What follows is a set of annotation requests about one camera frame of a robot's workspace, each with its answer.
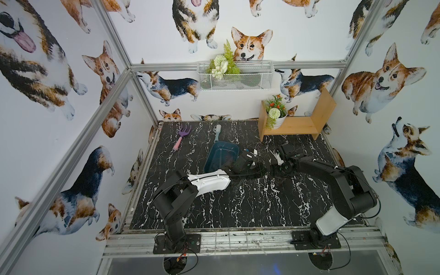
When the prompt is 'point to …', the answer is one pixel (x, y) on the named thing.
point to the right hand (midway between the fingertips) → (280, 169)
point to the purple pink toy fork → (181, 133)
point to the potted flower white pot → (276, 112)
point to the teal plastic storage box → (222, 154)
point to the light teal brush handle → (217, 129)
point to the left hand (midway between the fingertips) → (268, 165)
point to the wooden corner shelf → (308, 125)
